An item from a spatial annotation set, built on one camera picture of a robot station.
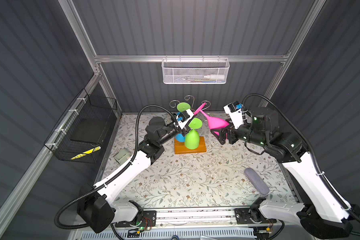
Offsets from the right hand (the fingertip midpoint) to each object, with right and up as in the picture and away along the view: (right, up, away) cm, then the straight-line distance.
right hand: (221, 126), depth 61 cm
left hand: (-10, +6, +3) cm, 12 cm away
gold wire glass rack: (-18, -13, +38) cm, 44 cm away
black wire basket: (-66, -4, +10) cm, 67 cm away
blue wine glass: (-17, -7, +21) cm, 28 cm away
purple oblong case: (+25, -30, +22) cm, 45 cm away
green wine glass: (-11, -7, +15) cm, 20 cm away
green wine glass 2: (-16, +10, +18) cm, 26 cm away
